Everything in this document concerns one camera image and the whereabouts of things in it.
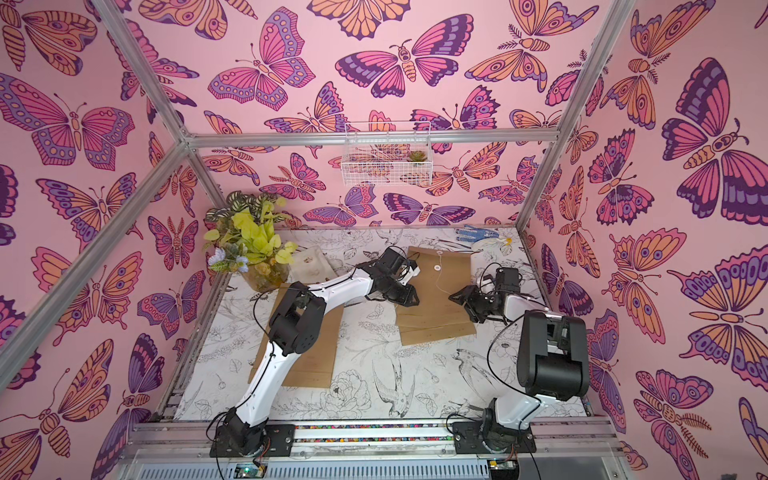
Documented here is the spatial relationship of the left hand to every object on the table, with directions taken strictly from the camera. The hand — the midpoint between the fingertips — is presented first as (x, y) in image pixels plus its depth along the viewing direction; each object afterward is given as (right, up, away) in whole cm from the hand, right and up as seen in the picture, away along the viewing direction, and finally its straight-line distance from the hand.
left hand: (421, 302), depth 98 cm
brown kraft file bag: (-32, -18, -11) cm, 39 cm away
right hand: (+11, +1, -5) cm, 12 cm away
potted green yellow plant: (-53, +21, -11) cm, 58 cm away
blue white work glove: (+23, +24, +20) cm, 38 cm away
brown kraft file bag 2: (+8, +9, +8) cm, 15 cm away
